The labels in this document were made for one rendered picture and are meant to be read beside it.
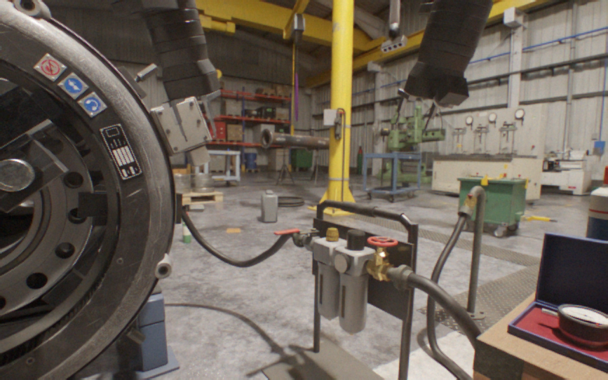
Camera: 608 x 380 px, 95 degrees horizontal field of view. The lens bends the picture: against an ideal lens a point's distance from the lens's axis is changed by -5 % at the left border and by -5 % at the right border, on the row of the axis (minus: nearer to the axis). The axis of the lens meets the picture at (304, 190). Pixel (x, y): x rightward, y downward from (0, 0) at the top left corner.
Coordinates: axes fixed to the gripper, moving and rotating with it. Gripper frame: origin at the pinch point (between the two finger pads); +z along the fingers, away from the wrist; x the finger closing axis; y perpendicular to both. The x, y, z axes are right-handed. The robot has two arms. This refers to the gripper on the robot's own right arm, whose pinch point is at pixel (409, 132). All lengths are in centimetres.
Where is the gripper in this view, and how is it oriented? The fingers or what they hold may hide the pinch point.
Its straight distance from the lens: 53.8
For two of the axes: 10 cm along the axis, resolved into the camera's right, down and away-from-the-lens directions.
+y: 0.8, 4.9, -8.7
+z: -1.8, 8.6, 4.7
